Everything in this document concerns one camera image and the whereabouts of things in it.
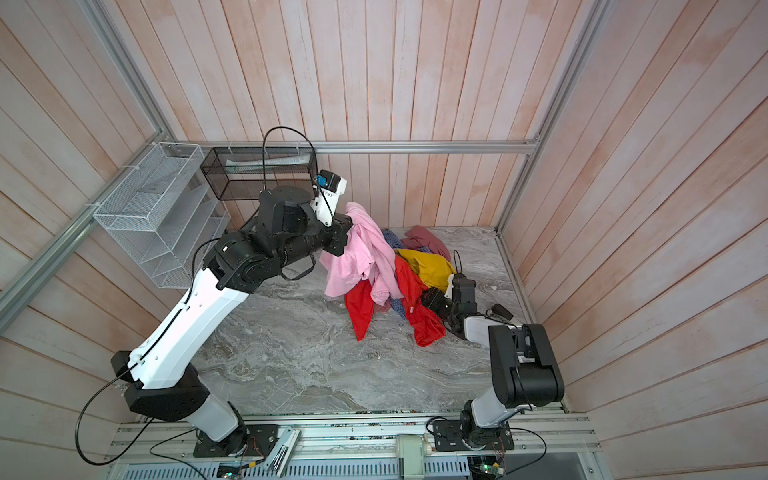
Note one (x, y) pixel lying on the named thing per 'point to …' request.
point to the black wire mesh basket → (242, 173)
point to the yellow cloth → (435, 269)
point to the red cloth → (427, 325)
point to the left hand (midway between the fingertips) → (351, 227)
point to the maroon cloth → (418, 236)
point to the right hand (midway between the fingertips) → (427, 295)
